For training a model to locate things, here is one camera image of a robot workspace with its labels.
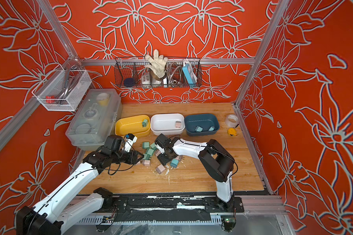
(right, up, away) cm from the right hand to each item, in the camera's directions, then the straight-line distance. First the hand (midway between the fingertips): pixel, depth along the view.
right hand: (161, 159), depth 88 cm
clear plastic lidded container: (-42, +25, +3) cm, 49 cm away
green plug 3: (-7, +5, +3) cm, 9 cm away
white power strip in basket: (-10, +50, +4) cm, 51 cm away
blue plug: (+8, -1, -3) cm, 8 cm away
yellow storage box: (-23, +21, +18) cm, 36 cm away
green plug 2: (-6, +8, +5) cm, 11 cm away
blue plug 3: (+25, +18, +12) cm, 33 cm away
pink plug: (+11, +1, -1) cm, 11 cm away
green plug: (-11, +8, +5) cm, 14 cm away
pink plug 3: (+11, +21, +16) cm, 29 cm away
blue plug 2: (+34, +18, +12) cm, 41 cm away
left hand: (-11, +6, -10) cm, 16 cm away
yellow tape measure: (+49, +16, +13) cm, 53 cm away
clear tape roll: (+51, +24, +18) cm, 59 cm away
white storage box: (+1, +21, +19) cm, 28 cm away
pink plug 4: (-9, -1, -3) cm, 9 cm away
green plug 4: (-14, +22, +16) cm, 30 cm away
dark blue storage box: (+28, +21, +17) cm, 39 cm away
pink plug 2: (0, -4, -5) cm, 6 cm away
